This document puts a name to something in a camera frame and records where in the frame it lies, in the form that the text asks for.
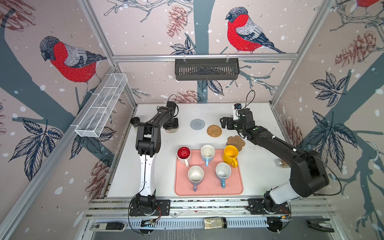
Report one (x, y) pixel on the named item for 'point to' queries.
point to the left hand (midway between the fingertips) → (176, 124)
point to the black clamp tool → (320, 224)
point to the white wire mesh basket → (91, 124)
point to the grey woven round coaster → (197, 124)
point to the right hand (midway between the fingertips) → (225, 118)
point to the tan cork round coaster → (214, 131)
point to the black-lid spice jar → (135, 121)
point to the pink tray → (211, 184)
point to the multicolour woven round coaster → (172, 130)
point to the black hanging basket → (207, 69)
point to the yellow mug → (230, 155)
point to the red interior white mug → (183, 154)
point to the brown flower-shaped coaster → (236, 141)
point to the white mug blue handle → (223, 171)
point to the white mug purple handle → (195, 174)
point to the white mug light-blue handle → (207, 153)
